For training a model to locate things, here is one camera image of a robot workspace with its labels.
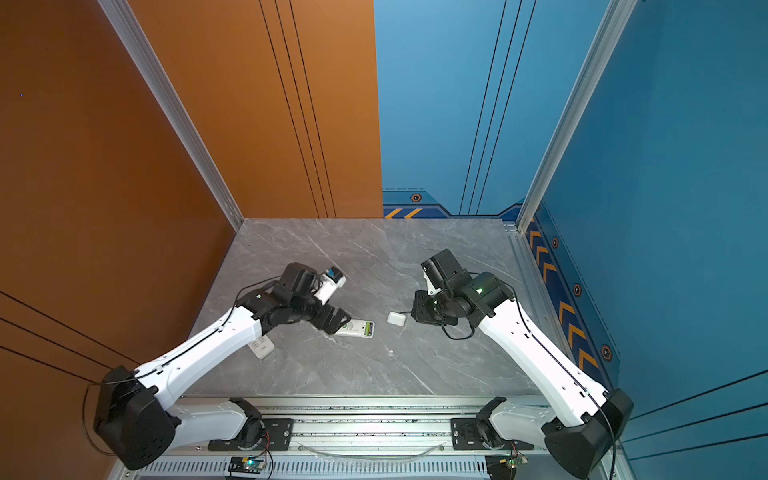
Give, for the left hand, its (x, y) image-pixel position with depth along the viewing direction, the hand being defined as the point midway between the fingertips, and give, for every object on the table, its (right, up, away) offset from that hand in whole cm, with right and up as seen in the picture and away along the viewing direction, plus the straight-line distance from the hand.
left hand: (338, 304), depth 81 cm
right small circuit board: (+44, -35, -12) cm, 57 cm away
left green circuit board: (-20, -37, -10) cm, 43 cm away
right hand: (+20, -1, -10) cm, 22 cm away
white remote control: (+5, -9, +10) cm, 14 cm away
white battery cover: (+16, -7, +13) cm, 22 cm away
